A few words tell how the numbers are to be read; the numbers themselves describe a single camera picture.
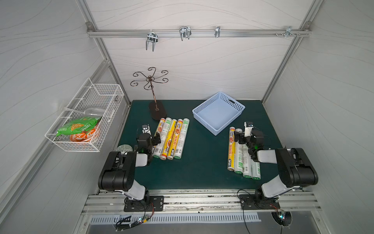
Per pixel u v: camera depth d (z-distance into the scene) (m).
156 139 0.86
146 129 0.81
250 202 0.73
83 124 0.55
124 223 0.70
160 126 1.01
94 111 0.64
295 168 0.46
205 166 0.86
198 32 0.78
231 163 0.84
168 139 0.95
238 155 0.86
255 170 0.81
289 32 0.77
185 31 0.77
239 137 0.86
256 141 0.73
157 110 1.14
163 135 0.95
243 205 0.74
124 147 0.91
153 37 0.78
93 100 0.77
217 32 0.78
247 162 0.84
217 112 1.13
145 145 0.72
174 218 0.70
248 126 0.82
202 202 0.75
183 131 0.98
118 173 0.45
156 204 0.73
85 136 0.62
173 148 0.90
